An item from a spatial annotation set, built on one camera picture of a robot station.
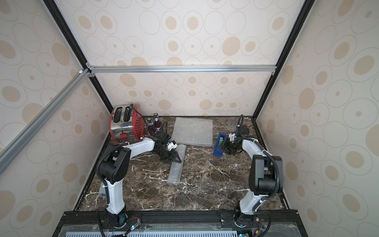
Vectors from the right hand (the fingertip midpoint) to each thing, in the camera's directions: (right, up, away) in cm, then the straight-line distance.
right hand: (226, 147), depth 92 cm
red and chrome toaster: (-63, +15, +2) cm, 65 cm away
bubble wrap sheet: (-31, -13, -8) cm, 35 cm away
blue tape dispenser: (-4, -2, +2) cm, 5 cm away
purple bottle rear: (-45, +15, +8) cm, 48 cm away
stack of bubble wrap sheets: (-21, +9, +18) cm, 29 cm away
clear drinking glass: (+10, +16, +21) cm, 28 cm away
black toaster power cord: (-61, +28, +5) cm, 67 cm away
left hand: (-28, -8, -2) cm, 29 cm away
